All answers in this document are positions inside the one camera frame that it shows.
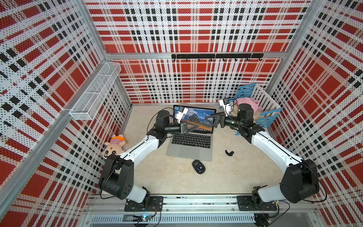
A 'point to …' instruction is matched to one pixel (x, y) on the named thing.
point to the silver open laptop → (198, 143)
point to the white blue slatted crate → (269, 117)
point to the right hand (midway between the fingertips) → (210, 116)
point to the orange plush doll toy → (115, 146)
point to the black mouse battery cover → (230, 153)
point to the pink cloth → (253, 103)
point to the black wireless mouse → (198, 166)
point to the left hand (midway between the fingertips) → (198, 126)
